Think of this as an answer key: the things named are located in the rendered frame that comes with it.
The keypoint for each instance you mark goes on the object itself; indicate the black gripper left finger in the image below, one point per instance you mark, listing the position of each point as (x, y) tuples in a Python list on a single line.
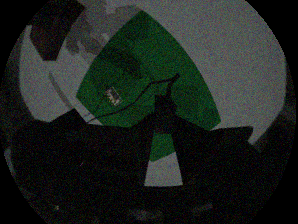
[(132, 141)]

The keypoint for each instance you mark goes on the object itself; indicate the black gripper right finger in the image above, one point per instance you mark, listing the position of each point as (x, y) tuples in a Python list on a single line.
[(195, 147)]

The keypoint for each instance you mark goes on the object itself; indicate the green circuit board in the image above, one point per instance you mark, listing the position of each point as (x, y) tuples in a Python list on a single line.
[(142, 52)]

